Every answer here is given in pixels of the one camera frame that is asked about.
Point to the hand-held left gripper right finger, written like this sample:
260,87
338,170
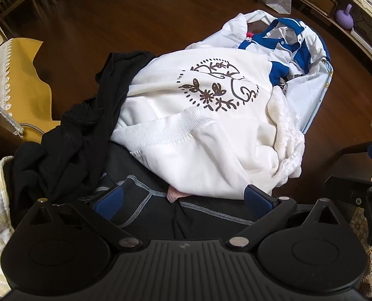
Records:
261,199

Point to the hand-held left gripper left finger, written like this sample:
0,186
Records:
109,201

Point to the black t-shirt with red print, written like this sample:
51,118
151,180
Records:
79,138

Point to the dark pants with grey stitching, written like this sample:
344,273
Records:
160,213

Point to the pink cloth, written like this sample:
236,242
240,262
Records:
175,194

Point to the white lace cloth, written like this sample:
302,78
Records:
287,125

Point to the light blue shirt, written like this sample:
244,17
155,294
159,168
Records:
311,97

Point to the white sweatshirt with brown print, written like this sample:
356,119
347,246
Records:
173,125

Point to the white flat box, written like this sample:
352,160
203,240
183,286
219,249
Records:
367,39

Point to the purple kettlebell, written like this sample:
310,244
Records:
345,18

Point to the yellow cloth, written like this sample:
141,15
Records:
29,81

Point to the blue and white polo shirt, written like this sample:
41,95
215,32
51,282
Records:
280,36

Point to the wooden cabinet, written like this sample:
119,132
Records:
323,3

